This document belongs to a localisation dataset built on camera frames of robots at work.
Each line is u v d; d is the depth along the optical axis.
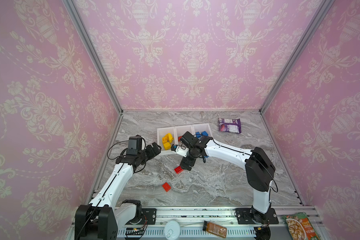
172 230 0.66
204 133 1.03
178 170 0.88
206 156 0.63
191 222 0.73
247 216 0.73
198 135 1.06
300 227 0.70
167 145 0.96
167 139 1.00
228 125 1.09
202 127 1.06
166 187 0.83
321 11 0.70
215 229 0.67
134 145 0.65
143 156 0.70
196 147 0.64
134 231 0.73
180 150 0.78
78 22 0.74
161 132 1.02
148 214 0.75
